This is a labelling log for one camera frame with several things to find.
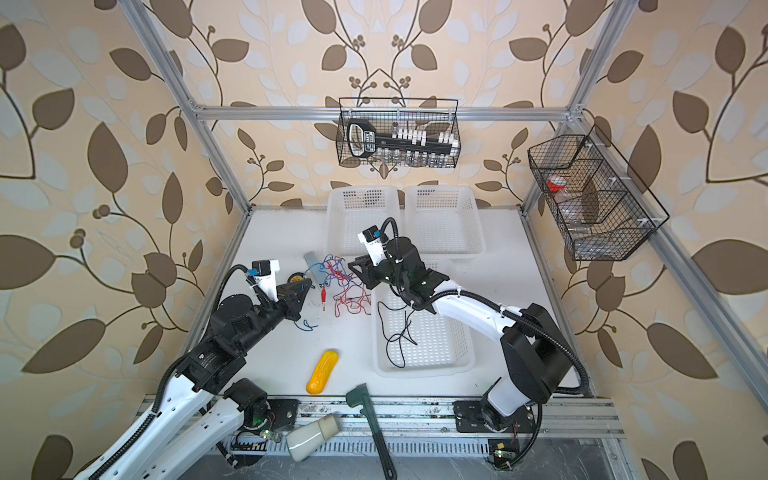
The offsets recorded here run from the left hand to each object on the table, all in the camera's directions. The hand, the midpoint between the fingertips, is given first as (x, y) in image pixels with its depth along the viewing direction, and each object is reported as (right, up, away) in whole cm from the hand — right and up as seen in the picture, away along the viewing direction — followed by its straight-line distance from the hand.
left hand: (311, 280), depth 69 cm
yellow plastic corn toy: (0, -26, +9) cm, 27 cm away
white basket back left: (+1, +21, +50) cm, 54 cm away
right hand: (+9, +3, +9) cm, 13 cm away
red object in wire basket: (+64, +25, +11) cm, 69 cm away
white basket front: (+24, -21, +17) cm, 36 cm away
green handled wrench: (+11, -31, +8) cm, 34 cm away
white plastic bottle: (0, -36, -3) cm, 36 cm away
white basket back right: (+40, +17, +50) cm, 66 cm away
